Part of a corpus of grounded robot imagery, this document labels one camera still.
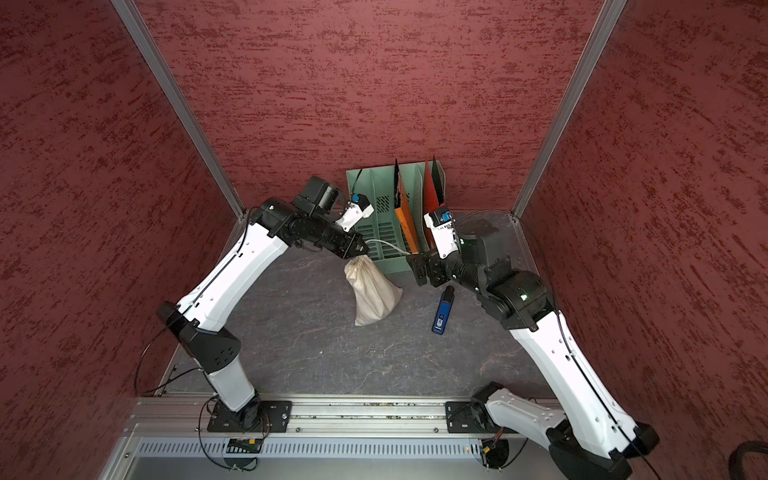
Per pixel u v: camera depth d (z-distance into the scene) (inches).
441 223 20.3
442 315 34.9
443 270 21.2
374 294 30.6
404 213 32.0
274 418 29.1
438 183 34.2
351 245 24.0
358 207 25.1
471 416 26.0
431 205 40.7
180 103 34.4
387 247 26.9
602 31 29.1
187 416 30.5
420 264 21.6
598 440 14.0
